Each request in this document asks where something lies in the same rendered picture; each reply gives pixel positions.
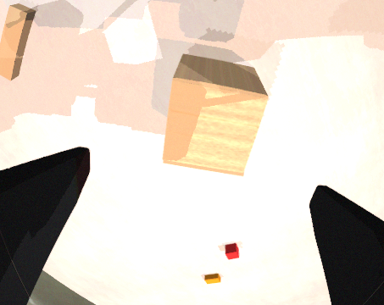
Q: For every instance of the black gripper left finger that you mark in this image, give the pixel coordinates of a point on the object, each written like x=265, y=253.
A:
x=36, y=199

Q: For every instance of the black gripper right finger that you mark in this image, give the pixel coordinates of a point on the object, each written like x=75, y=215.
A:
x=350, y=240

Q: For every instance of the small red cube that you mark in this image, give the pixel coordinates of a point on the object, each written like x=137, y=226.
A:
x=231, y=251

